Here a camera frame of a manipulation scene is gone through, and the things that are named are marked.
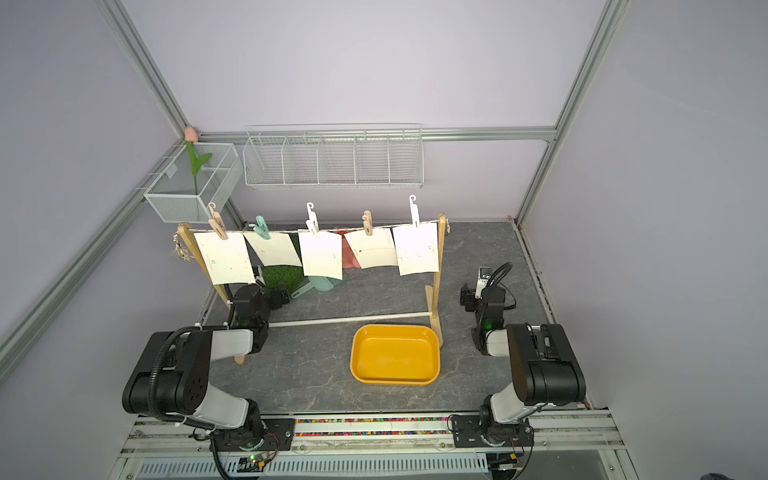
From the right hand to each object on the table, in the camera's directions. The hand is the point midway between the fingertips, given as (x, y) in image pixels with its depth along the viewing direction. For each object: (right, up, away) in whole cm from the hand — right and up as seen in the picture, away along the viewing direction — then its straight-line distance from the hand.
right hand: (481, 282), depth 94 cm
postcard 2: (-53, +11, -29) cm, 61 cm away
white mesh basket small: (-86, +24, -17) cm, 91 cm away
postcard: (-63, +8, -31) cm, 71 cm away
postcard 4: (-32, +10, -28) cm, 44 cm away
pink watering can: (-38, +8, -29) cm, 48 cm away
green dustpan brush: (-54, -1, +8) cm, 54 cm away
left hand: (-67, -1, -1) cm, 67 cm away
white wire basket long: (-48, +43, +8) cm, 65 cm away
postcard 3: (-43, +9, -29) cm, 53 cm away
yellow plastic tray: (-27, -21, -8) cm, 35 cm away
